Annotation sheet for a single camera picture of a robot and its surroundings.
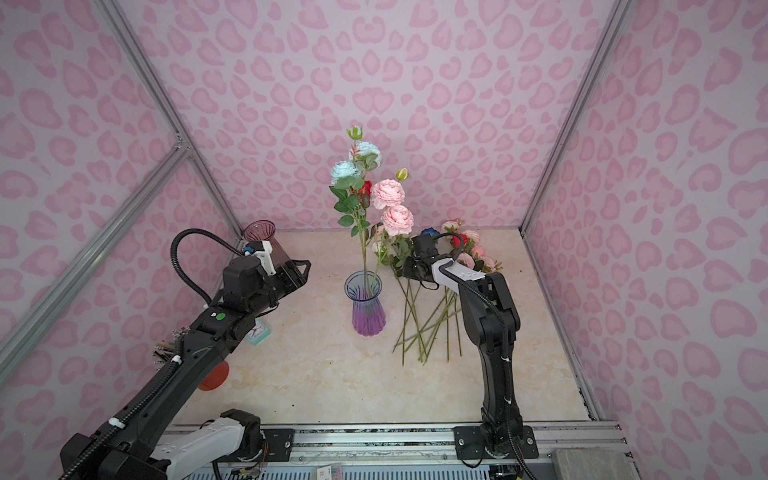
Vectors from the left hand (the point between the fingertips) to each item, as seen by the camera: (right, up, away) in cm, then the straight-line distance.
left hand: (304, 261), depth 75 cm
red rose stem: (+45, +7, +33) cm, 56 cm away
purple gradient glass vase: (+14, -18, +20) cm, 30 cm away
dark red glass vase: (-19, +10, +21) cm, 30 cm away
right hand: (+28, -2, +28) cm, 40 cm away
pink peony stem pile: (+34, -18, +21) cm, 44 cm away
